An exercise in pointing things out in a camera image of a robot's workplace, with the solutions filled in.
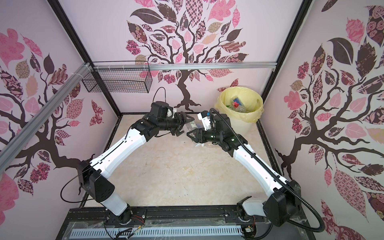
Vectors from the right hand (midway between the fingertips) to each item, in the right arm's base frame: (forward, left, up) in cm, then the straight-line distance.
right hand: (190, 132), depth 72 cm
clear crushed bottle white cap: (-9, -5, +2) cm, 10 cm away
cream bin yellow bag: (+30, -41, -7) cm, 51 cm away
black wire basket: (+42, +47, +5) cm, 64 cm away
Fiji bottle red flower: (+31, -31, -11) cm, 46 cm away
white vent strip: (-38, +17, -29) cm, 51 cm away
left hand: (+3, -1, +2) cm, 4 cm away
